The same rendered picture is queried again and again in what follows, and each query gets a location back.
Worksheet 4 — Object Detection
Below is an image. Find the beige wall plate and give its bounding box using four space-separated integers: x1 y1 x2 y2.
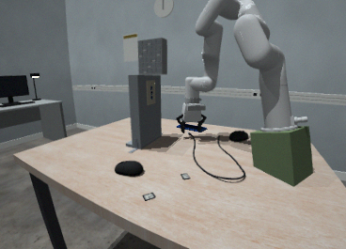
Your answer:
147 81 155 105

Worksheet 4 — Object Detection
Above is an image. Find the black computer mouse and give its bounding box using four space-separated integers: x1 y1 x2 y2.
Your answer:
229 131 248 142
115 161 144 177

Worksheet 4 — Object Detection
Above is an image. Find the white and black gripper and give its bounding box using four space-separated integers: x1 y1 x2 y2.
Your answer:
176 103 206 133

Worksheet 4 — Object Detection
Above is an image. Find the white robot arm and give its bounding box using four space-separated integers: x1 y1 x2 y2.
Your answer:
185 0 307 132

